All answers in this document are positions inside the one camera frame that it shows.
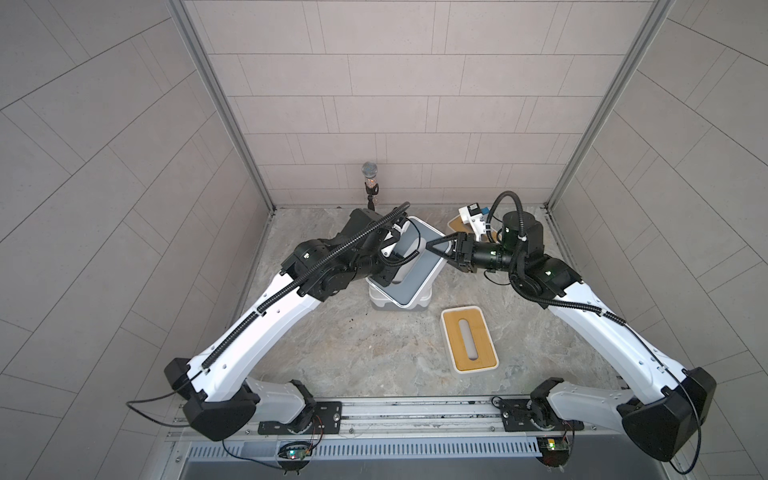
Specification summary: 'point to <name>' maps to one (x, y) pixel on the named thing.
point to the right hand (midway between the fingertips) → (433, 253)
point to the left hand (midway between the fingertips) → (401, 256)
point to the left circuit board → (295, 456)
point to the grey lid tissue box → (404, 293)
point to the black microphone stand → (369, 171)
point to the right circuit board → (553, 451)
